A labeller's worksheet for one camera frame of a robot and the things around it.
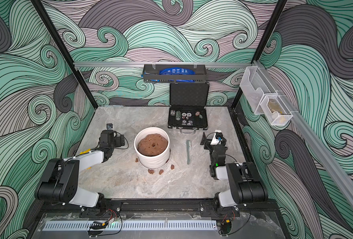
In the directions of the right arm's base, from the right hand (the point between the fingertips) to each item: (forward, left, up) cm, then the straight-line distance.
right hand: (215, 134), depth 88 cm
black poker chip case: (+34, +14, -5) cm, 37 cm away
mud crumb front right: (-15, +27, -12) cm, 33 cm away
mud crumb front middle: (-18, +33, -12) cm, 39 cm away
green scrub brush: (-1, +16, -11) cm, 19 cm away
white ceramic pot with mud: (-8, +38, -1) cm, 38 cm away
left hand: (+3, +63, -4) cm, 63 cm away
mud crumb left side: (-11, +48, -11) cm, 51 cm away
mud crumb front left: (-18, +39, -11) cm, 45 cm away
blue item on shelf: (+33, +22, +23) cm, 46 cm away
